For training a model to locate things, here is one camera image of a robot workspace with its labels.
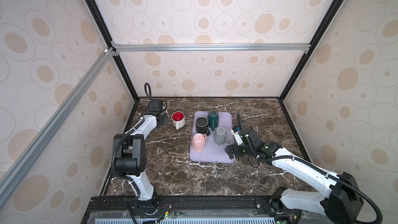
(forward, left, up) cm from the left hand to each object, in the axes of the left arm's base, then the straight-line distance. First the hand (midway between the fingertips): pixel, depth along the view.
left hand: (166, 115), depth 95 cm
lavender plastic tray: (-19, -29, -11) cm, 37 cm away
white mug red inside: (+3, -6, -8) cm, 10 cm away
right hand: (-20, -39, 0) cm, 44 cm away
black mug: (-6, -22, -1) cm, 23 cm away
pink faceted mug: (-17, -20, -1) cm, 27 cm away
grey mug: (-13, -33, -4) cm, 36 cm away
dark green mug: (0, -29, -3) cm, 30 cm away
